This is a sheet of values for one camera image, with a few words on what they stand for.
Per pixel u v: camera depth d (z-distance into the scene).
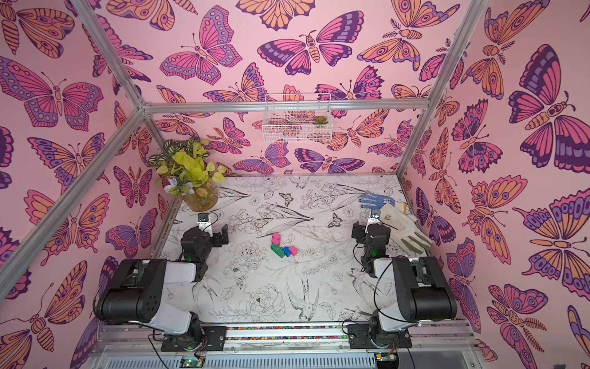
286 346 0.73
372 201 1.10
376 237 0.71
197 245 0.73
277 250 0.92
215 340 0.73
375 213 0.80
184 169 0.97
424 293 0.45
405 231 0.99
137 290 0.46
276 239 0.96
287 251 0.91
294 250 0.93
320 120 0.92
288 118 1.00
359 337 0.73
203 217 0.80
